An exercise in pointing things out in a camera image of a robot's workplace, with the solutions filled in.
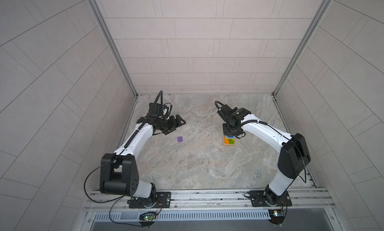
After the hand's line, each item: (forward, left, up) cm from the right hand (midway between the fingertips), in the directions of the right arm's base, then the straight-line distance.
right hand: (227, 133), depth 85 cm
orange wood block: (-1, 0, -6) cm, 7 cm away
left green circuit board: (-36, +41, -5) cm, 55 cm away
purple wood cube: (+3, +29, -8) cm, 30 cm away
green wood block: (-2, -3, -6) cm, 7 cm away
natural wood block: (0, +1, -4) cm, 5 cm away
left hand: (+5, +25, +7) cm, 26 cm away
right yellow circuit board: (-39, -17, -10) cm, 43 cm away
